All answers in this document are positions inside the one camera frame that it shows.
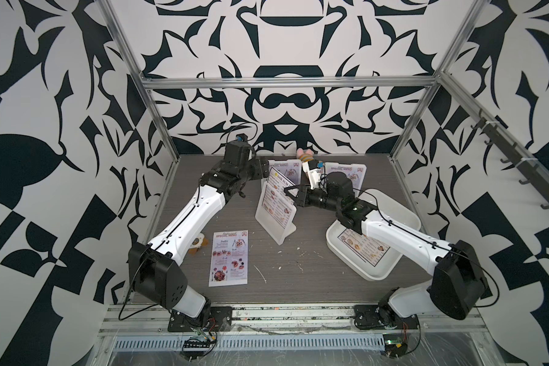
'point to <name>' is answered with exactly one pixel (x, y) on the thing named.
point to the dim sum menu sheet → (276, 201)
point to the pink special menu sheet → (229, 258)
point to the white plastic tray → (391, 209)
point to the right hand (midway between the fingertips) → (284, 188)
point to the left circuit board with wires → (197, 347)
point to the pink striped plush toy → (305, 155)
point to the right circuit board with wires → (394, 345)
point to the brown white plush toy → (197, 242)
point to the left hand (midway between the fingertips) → (257, 159)
